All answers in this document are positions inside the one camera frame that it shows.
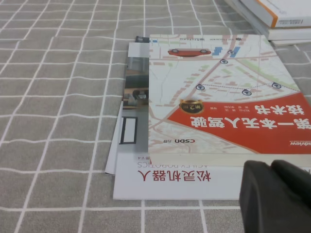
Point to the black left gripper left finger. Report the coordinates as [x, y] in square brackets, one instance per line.
[265, 200]

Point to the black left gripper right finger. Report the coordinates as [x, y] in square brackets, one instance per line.
[298, 188]

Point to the red white map cover book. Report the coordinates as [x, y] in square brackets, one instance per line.
[221, 100]

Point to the white Agilex robotics brochure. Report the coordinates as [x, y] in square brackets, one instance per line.
[170, 179]

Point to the white bottom stacked book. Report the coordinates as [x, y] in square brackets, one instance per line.
[278, 43]

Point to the white stacked book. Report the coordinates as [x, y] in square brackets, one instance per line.
[288, 33]
[278, 43]

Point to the photo magazine under book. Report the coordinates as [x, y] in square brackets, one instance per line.
[134, 92]

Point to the white middle stacked book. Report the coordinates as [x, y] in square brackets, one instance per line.
[288, 33]

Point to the white orange ROS book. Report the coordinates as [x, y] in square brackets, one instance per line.
[281, 13]

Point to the grey checked tablecloth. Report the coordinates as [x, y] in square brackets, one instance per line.
[61, 77]

